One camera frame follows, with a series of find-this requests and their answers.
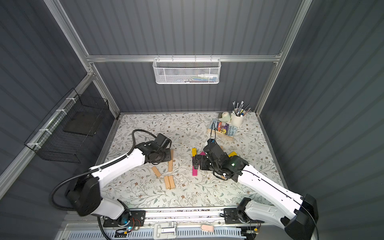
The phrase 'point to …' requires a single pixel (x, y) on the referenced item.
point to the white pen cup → (238, 117)
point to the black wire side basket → (64, 135)
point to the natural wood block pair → (169, 182)
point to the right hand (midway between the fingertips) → (201, 161)
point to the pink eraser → (208, 228)
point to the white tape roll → (225, 117)
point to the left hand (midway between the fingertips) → (170, 158)
